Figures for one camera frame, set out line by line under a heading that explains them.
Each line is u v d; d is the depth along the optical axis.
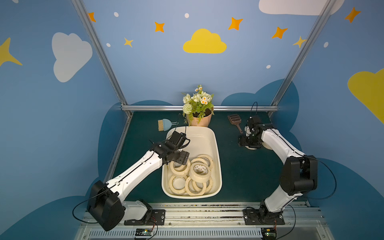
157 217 0.75
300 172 0.51
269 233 0.73
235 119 1.15
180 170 0.81
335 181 0.44
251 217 0.74
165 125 1.16
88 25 0.74
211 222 0.73
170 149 0.58
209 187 0.81
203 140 1.04
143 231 0.72
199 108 0.88
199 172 0.83
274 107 1.17
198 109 0.88
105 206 0.39
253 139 0.67
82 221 0.43
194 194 0.76
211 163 0.91
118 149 1.05
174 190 0.80
